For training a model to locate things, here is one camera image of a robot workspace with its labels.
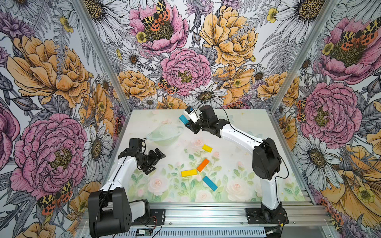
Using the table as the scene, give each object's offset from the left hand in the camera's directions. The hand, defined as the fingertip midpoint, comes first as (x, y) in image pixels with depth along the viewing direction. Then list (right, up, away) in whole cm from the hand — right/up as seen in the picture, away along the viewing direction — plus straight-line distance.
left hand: (160, 165), depth 84 cm
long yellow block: (+16, -6, +5) cm, 18 cm away
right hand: (+15, +22, +6) cm, 27 cm away
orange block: (+24, -2, +8) cm, 25 cm away
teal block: (+13, +25, +4) cm, 29 cm away
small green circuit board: (-4, -27, -14) cm, 31 cm away
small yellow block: (+27, +7, +16) cm, 32 cm away
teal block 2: (+28, -12, +1) cm, 31 cm away
